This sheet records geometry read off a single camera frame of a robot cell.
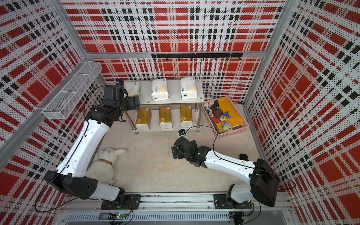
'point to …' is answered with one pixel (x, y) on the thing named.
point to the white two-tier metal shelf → (165, 105)
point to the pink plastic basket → (237, 130)
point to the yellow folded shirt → (230, 114)
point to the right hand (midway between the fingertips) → (183, 146)
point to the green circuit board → (120, 216)
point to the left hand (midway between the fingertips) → (131, 99)
